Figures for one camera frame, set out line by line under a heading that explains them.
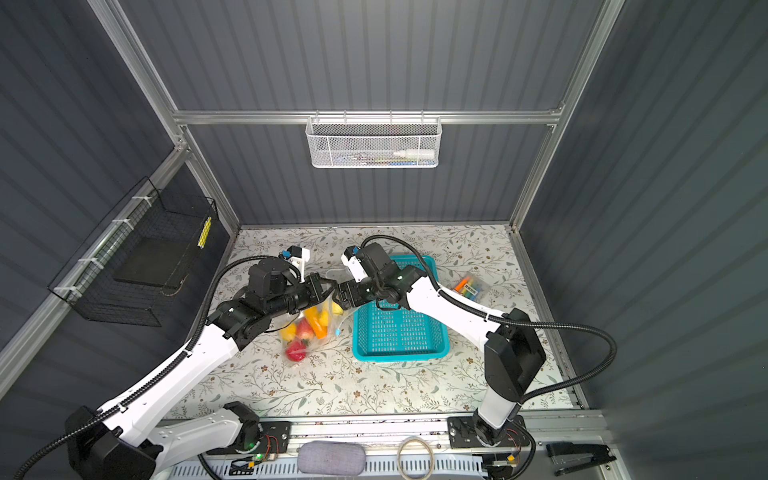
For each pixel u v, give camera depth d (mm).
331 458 682
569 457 695
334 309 791
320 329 886
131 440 399
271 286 553
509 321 456
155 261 748
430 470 691
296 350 838
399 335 912
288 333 860
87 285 616
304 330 879
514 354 439
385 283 618
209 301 1049
